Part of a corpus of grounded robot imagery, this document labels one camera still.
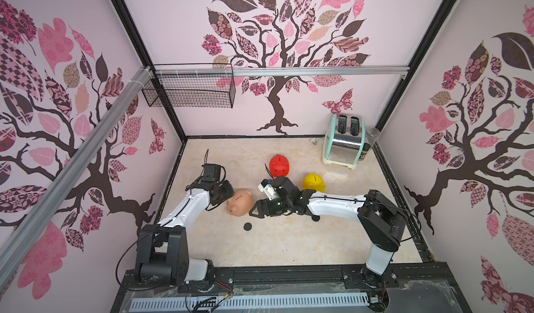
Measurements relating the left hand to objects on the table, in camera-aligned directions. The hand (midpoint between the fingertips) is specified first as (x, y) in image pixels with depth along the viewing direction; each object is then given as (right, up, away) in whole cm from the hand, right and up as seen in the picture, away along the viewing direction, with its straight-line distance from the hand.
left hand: (232, 196), depth 89 cm
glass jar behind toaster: (+69, +28, +14) cm, 76 cm away
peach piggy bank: (+4, -2, -4) cm, 6 cm away
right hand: (+11, -5, -8) cm, 14 cm away
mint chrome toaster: (+51, +25, +7) cm, 58 cm away
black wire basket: (-20, +51, +6) cm, 55 cm away
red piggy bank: (+21, +13, +8) cm, 26 cm away
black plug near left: (+7, -13, -1) cm, 15 cm away
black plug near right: (+37, -9, -1) cm, 38 cm away
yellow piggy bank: (+36, +6, +1) cm, 37 cm away
